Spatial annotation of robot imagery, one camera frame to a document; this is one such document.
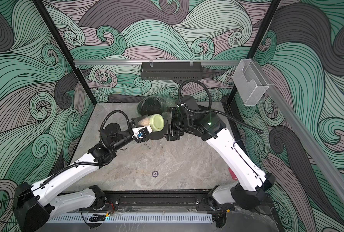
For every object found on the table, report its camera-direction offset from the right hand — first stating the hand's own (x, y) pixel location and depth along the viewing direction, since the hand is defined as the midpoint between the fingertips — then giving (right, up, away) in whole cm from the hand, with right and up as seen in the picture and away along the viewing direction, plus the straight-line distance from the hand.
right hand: (157, 121), depth 62 cm
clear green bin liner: (-5, +9, +34) cm, 35 cm away
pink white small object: (+43, -33, +22) cm, 59 cm away
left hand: (-5, +1, +6) cm, 8 cm away
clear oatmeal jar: (-6, -1, +3) cm, 6 cm away
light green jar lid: (-1, -1, +2) cm, 2 cm away
